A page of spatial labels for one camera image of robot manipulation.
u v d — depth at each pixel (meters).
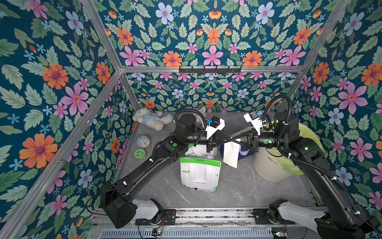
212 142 0.53
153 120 1.04
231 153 0.60
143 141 0.93
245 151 0.89
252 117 0.52
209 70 0.92
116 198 0.39
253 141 0.50
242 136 0.55
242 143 0.56
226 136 0.57
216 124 0.50
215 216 0.75
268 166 0.69
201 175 0.72
